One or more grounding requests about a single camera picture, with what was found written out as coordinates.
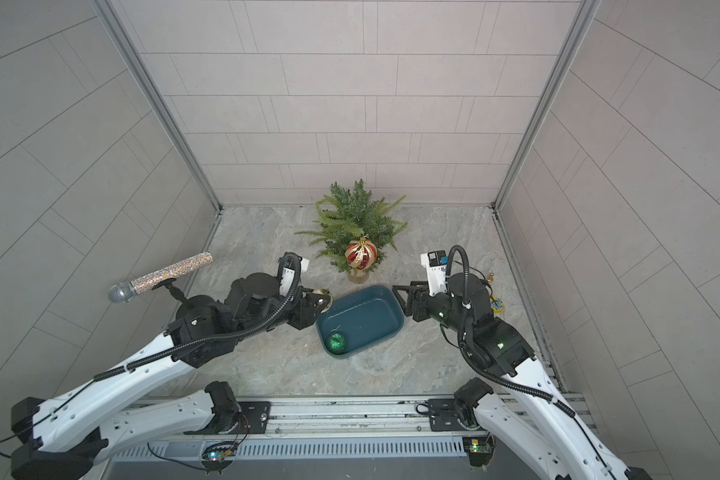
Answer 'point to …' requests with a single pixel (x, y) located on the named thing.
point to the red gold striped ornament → (361, 254)
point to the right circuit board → (479, 449)
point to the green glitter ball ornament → (337, 343)
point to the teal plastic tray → (357, 320)
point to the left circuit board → (218, 456)
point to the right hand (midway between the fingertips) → (400, 289)
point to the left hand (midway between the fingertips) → (329, 297)
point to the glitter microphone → (123, 291)
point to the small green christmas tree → (347, 214)
